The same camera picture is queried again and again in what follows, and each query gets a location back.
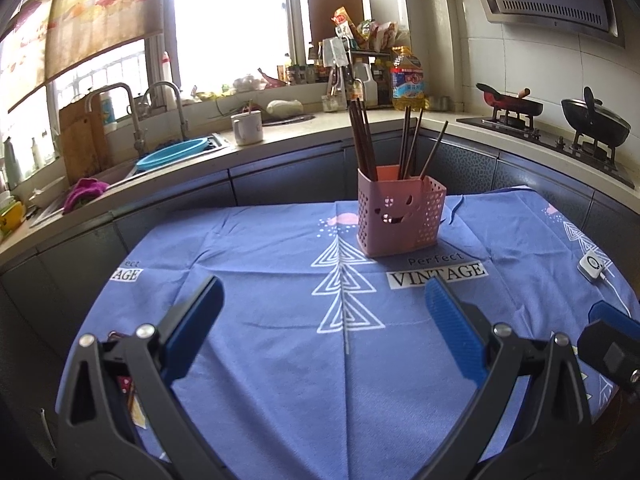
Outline black gas stove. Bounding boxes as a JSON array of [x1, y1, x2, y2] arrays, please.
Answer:
[[458, 114, 634, 190]]

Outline chrome kitchen faucet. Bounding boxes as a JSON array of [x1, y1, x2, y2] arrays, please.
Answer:
[[84, 82, 148, 159], [143, 80, 189, 141]]

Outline white jug container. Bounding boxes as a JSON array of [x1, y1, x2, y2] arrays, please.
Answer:
[[352, 62, 378, 107]]

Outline snack bags on shelf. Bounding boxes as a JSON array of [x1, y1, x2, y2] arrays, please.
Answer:
[[331, 6, 410, 53]]

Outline chrome kitchen faucet far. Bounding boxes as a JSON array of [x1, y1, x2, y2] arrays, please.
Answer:
[[143, 80, 189, 141]]

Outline dark chopstick leaning left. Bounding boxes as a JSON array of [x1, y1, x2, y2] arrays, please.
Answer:
[[419, 120, 449, 181]]

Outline white ceramic mug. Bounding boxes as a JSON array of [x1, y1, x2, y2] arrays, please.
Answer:
[[231, 110, 264, 146]]

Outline small white square device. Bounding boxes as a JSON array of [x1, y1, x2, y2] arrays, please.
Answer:
[[577, 252, 610, 284]]

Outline yellow cooking oil bottle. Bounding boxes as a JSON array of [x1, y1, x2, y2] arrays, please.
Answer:
[[390, 46, 425, 112]]

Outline red frying pan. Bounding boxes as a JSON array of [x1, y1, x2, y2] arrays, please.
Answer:
[[475, 82, 544, 120]]

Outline magenta cloth rag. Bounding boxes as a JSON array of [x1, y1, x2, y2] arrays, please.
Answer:
[[63, 178, 110, 214]]

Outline blue plastic basin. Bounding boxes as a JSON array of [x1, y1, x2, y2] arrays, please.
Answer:
[[136, 139, 208, 172]]

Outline patterned roller blind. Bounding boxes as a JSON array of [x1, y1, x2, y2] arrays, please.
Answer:
[[1, 0, 163, 110]]

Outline chrome kitchen faucet near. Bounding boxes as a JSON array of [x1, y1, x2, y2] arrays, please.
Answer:
[[84, 82, 148, 159]]

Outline dark chopstick pair centre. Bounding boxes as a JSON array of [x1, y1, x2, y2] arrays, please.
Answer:
[[397, 106, 424, 180]]

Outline wooden cutting board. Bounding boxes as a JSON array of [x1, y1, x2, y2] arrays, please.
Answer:
[[58, 96, 114, 185]]

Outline dark chopsticks bundle right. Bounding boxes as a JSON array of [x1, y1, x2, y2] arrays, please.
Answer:
[[348, 98, 378, 182]]

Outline blue patterned tablecloth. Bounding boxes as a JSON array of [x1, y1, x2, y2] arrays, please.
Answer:
[[81, 188, 639, 479]]

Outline pink plastic utensil holder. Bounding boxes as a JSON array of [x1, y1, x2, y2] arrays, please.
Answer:
[[357, 165, 447, 258]]

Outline black wok with lid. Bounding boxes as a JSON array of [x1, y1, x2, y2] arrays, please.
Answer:
[[561, 86, 631, 148]]

